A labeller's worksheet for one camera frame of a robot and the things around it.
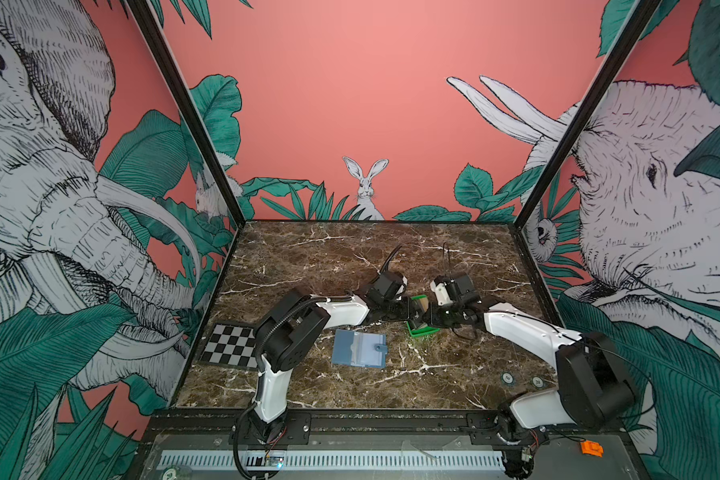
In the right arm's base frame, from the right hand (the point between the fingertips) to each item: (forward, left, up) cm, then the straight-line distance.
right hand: (421, 314), depth 87 cm
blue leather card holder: (-8, +18, -7) cm, 21 cm away
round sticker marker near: (-16, -24, -7) cm, 29 cm away
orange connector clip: (-33, -38, -5) cm, 50 cm away
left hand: (+2, 0, -1) cm, 2 cm away
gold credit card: (+4, -2, -1) cm, 5 cm away
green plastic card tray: (-1, +1, -4) cm, 5 cm away
